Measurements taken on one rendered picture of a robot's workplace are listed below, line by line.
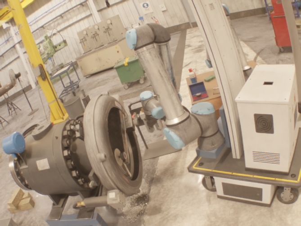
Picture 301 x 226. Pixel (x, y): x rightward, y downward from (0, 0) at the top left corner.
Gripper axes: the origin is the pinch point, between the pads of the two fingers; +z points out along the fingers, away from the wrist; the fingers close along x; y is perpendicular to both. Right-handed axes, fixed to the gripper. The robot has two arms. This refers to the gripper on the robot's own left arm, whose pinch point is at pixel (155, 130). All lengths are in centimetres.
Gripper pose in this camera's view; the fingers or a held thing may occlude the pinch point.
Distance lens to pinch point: 199.4
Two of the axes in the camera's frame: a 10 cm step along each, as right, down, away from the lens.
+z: 1.6, 6.6, 7.3
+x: -6.8, 6.1, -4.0
